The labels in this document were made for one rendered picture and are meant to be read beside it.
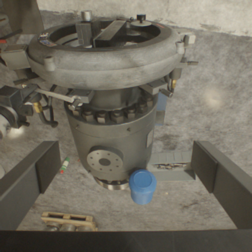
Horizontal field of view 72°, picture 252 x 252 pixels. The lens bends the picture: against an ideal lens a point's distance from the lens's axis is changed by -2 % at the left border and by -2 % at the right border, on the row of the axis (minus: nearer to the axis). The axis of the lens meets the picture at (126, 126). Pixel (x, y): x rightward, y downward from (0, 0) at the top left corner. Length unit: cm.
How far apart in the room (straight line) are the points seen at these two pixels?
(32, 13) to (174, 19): 112
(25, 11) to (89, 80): 125
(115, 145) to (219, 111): 133
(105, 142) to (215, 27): 120
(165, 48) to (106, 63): 25
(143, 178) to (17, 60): 89
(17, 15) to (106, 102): 118
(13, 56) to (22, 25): 92
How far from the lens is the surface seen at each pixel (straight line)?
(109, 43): 75
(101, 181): 149
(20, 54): 97
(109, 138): 96
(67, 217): 463
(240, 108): 210
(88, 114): 93
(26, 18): 184
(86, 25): 80
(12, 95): 61
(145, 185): 108
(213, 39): 168
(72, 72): 67
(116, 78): 65
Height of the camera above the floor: 155
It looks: 49 degrees down
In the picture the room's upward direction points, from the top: 171 degrees counter-clockwise
